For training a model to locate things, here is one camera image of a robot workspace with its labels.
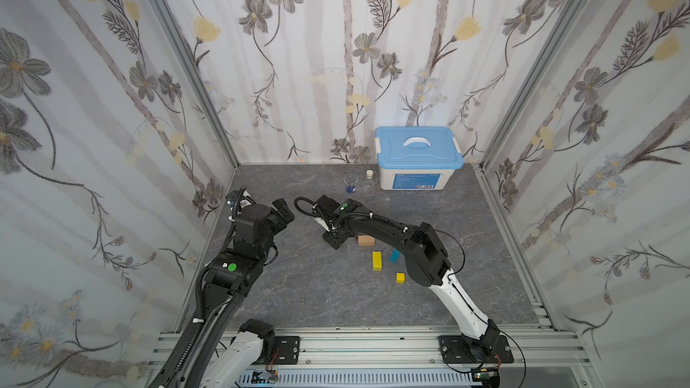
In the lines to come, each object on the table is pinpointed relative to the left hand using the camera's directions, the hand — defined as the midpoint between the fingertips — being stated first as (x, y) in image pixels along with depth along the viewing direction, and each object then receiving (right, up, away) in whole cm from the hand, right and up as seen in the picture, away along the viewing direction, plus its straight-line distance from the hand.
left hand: (277, 206), depth 72 cm
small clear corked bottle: (+28, +6, +41) cm, 50 cm away
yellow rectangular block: (+29, -19, +16) cm, 39 cm away
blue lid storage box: (+46, +17, +29) cm, 57 cm away
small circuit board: (-3, -46, -2) cm, 46 cm away
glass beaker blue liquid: (+20, +8, +35) cm, 41 cm away
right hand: (+17, -9, +22) cm, 29 cm away
